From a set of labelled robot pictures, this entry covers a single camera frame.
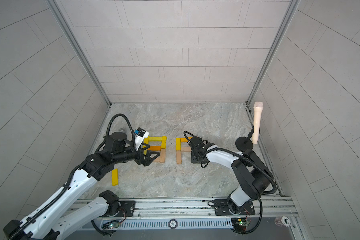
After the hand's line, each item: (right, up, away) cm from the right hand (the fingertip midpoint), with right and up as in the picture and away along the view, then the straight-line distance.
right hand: (195, 159), depth 90 cm
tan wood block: (-18, +7, -25) cm, 32 cm away
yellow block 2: (-20, +9, +5) cm, 22 cm away
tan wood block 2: (-6, +6, +2) cm, 9 cm away
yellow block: (-22, +16, -28) cm, 40 cm away
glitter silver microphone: (-48, +18, +6) cm, 51 cm away
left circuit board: (-39, -22, -24) cm, 51 cm away
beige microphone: (+31, +32, -15) cm, 47 cm away
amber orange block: (-7, +15, -17) cm, 24 cm away
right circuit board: (+19, -23, -22) cm, 38 cm away
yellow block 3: (-11, +9, +3) cm, 14 cm away
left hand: (-20, +11, -21) cm, 30 cm away
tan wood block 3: (-10, +2, -1) cm, 10 cm away
